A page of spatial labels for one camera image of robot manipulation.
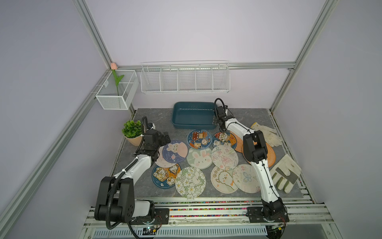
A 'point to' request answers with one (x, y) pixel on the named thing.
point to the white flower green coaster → (190, 182)
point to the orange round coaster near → (271, 155)
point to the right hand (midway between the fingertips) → (221, 119)
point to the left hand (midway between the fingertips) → (161, 135)
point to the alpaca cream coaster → (222, 181)
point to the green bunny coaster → (200, 159)
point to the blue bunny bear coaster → (226, 138)
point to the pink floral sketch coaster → (224, 157)
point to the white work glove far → (271, 136)
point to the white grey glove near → (288, 171)
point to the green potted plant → (132, 131)
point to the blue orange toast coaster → (165, 178)
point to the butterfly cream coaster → (245, 179)
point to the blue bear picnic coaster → (199, 139)
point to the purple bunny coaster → (175, 151)
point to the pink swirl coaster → (161, 162)
